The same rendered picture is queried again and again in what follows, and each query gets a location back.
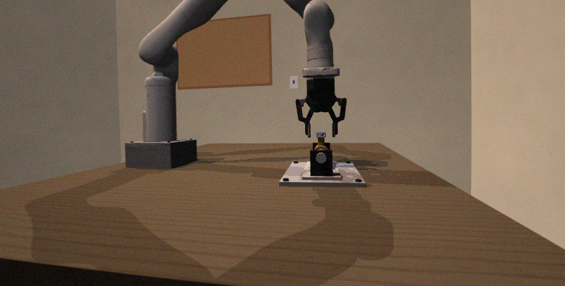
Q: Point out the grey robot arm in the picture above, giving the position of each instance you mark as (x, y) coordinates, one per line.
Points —
(158, 49)

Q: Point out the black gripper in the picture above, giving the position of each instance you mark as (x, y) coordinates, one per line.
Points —
(320, 98)

